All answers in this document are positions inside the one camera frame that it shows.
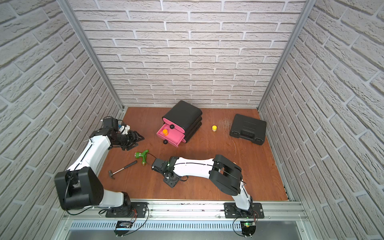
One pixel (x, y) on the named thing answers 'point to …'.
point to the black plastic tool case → (248, 128)
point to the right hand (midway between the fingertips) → (176, 178)
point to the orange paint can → (165, 132)
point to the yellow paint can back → (214, 128)
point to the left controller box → (122, 228)
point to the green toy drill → (143, 155)
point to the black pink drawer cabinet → (181, 122)
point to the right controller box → (248, 228)
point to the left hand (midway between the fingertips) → (142, 137)
